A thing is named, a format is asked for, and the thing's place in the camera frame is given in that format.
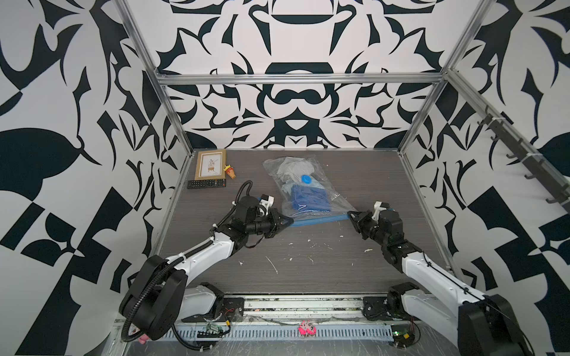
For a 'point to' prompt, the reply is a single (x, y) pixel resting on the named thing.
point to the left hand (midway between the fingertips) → (291, 216)
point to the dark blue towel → (306, 198)
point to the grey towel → (295, 167)
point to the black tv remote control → (208, 183)
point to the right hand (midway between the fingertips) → (349, 208)
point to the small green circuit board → (214, 328)
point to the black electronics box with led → (403, 334)
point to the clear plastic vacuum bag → (339, 202)
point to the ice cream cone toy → (230, 170)
